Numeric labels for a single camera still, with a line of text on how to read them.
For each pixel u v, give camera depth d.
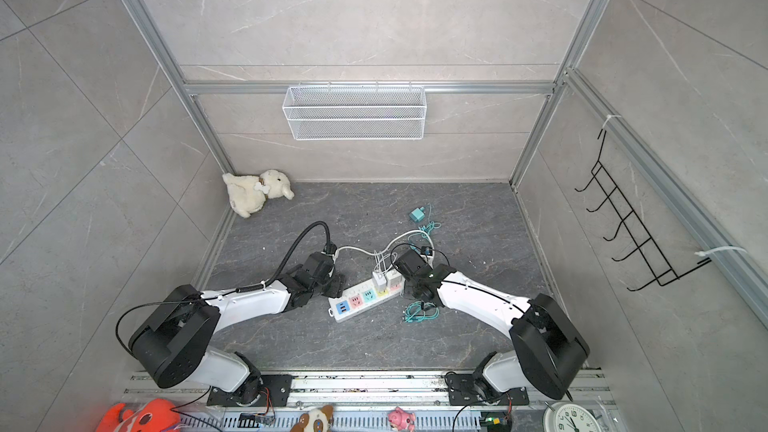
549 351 0.41
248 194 1.06
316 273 0.70
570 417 0.67
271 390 0.73
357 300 0.86
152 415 0.64
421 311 0.85
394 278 0.86
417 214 1.07
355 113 1.01
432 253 0.80
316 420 0.67
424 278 0.63
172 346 0.43
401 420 0.68
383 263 0.85
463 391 0.73
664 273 0.58
